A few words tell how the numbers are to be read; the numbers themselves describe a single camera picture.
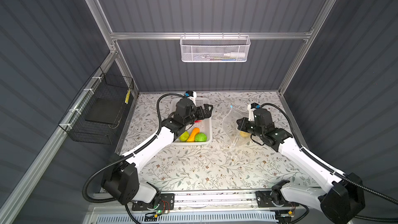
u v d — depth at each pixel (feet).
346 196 1.28
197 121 3.36
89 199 1.31
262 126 1.96
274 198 2.19
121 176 1.35
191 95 2.36
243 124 2.31
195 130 3.09
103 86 2.67
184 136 2.93
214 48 4.05
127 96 2.73
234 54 2.97
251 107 2.40
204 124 3.33
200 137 2.91
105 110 2.53
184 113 1.99
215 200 2.48
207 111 2.31
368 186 1.25
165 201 2.37
